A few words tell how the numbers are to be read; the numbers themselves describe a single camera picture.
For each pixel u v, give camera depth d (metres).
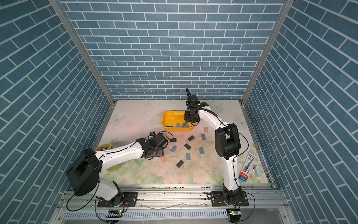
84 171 0.45
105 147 0.81
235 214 0.74
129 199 0.74
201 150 0.93
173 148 0.94
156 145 0.67
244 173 0.82
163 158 0.89
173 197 0.75
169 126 1.03
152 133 0.80
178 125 1.06
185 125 1.05
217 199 0.74
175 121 1.08
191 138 0.98
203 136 0.99
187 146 0.94
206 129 1.02
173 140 0.96
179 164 0.86
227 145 0.55
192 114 0.74
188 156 0.90
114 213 0.72
